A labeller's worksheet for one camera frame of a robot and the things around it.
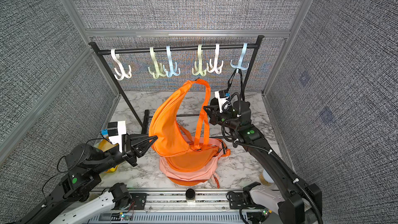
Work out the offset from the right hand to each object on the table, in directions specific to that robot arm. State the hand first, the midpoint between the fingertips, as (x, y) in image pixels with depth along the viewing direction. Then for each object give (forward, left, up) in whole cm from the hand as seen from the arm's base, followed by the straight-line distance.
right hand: (205, 103), depth 69 cm
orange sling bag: (-15, +3, -25) cm, 30 cm away
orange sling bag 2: (-27, +10, -25) cm, 38 cm away
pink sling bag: (-23, +2, -24) cm, 34 cm away
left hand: (-21, +16, +9) cm, 28 cm away
